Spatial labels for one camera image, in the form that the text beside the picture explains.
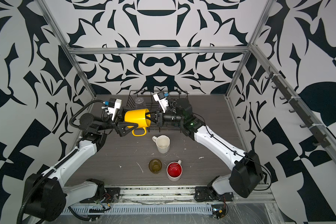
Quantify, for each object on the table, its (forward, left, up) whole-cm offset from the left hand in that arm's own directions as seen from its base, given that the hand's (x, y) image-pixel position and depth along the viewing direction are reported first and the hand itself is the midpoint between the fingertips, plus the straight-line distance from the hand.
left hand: (137, 116), depth 62 cm
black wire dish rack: (+39, -2, -35) cm, 53 cm away
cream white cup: (+2, -10, -32) cm, 34 cm away
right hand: (+2, -3, -1) cm, 3 cm away
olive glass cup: (-10, -5, -35) cm, 37 cm away
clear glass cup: (+31, +6, -27) cm, 42 cm away
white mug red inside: (-14, -17, -35) cm, 41 cm away
